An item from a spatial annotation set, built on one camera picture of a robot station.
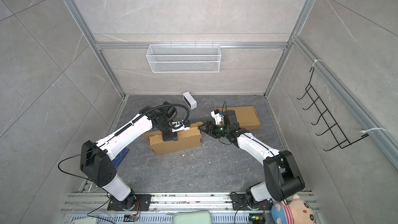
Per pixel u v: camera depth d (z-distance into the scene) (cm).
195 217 66
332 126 63
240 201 73
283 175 45
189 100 107
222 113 80
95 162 43
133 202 70
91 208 73
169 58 101
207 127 75
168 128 69
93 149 45
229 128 67
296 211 65
